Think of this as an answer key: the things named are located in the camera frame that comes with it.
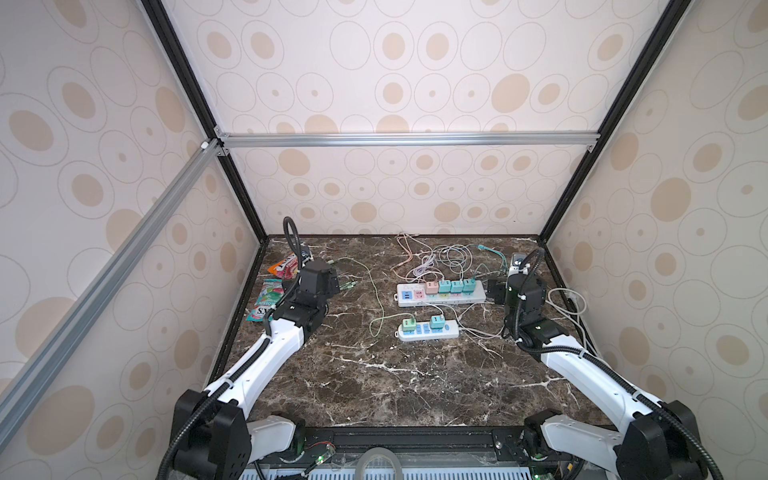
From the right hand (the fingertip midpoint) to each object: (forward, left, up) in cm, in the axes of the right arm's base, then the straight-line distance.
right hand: (518, 275), depth 82 cm
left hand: (+2, +55, +1) cm, 55 cm away
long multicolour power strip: (+6, +27, -18) cm, 33 cm away
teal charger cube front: (+7, +18, -15) cm, 24 cm away
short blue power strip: (-7, +25, -19) cm, 32 cm away
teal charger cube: (-6, +21, -15) cm, 27 cm away
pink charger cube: (+7, +22, -15) cm, 27 cm away
